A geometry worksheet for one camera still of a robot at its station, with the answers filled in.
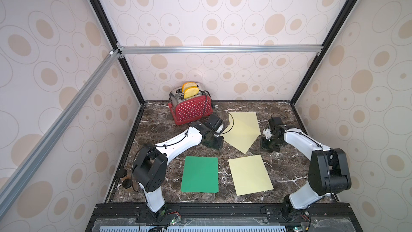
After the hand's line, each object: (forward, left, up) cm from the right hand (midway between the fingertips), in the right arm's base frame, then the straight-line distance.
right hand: (260, 149), depth 90 cm
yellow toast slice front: (+28, +42, +17) cm, 53 cm away
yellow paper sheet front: (-13, +6, -5) cm, 15 cm away
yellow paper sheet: (+21, +7, -3) cm, 23 cm away
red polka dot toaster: (+19, +45, +10) cm, 50 cm away
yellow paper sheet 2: (+9, +9, -6) cm, 14 cm away
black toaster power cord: (+32, +32, +16) cm, 48 cm away
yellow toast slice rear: (+36, +44, +17) cm, 59 cm away
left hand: (-2, +21, +8) cm, 22 cm away
